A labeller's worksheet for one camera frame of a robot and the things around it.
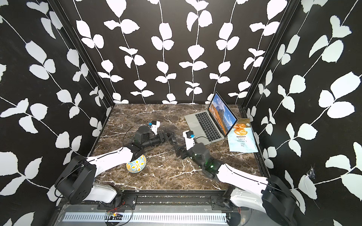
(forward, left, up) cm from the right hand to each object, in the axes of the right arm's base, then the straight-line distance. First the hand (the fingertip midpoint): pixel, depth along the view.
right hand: (177, 139), depth 75 cm
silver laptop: (+26, -26, -21) cm, 42 cm away
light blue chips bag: (+13, -45, -20) cm, 50 cm away
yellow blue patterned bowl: (-7, +25, -19) cm, 32 cm away
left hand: (+5, +2, -2) cm, 6 cm away
